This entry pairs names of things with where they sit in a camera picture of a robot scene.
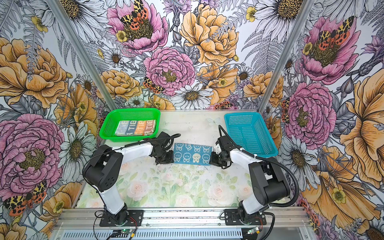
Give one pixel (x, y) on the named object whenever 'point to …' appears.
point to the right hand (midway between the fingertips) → (210, 166)
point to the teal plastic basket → (252, 133)
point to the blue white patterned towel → (192, 154)
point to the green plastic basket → (113, 116)
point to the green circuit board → (126, 231)
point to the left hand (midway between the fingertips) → (170, 164)
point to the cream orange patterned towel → (135, 127)
